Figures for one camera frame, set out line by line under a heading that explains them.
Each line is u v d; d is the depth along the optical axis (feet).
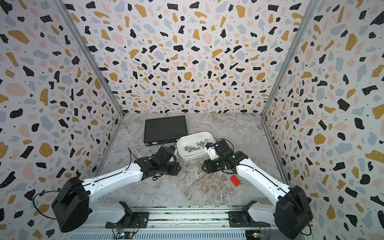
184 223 2.40
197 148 3.30
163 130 3.51
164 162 2.15
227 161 1.96
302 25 2.52
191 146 3.34
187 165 3.03
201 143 3.37
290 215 1.32
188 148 3.29
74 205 1.31
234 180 2.81
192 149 3.28
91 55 2.87
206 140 3.41
